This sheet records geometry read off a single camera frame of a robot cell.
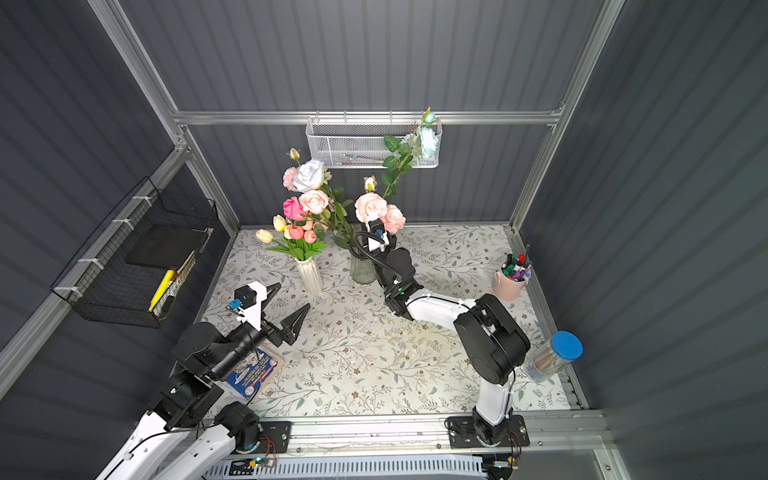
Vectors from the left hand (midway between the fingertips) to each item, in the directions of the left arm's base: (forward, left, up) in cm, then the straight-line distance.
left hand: (292, 299), depth 63 cm
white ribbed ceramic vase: (+21, +4, -20) cm, 29 cm away
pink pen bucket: (+19, -58, -26) cm, 67 cm away
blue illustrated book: (-8, +18, -29) cm, 36 cm away
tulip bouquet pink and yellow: (+22, +4, -6) cm, 23 cm away
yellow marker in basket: (+6, +34, -5) cm, 35 cm away
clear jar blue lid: (-7, -59, -13) cm, 61 cm away
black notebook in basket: (+17, +36, -2) cm, 40 cm away
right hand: (+24, -16, +1) cm, 28 cm away
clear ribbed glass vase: (+32, -11, -33) cm, 47 cm away
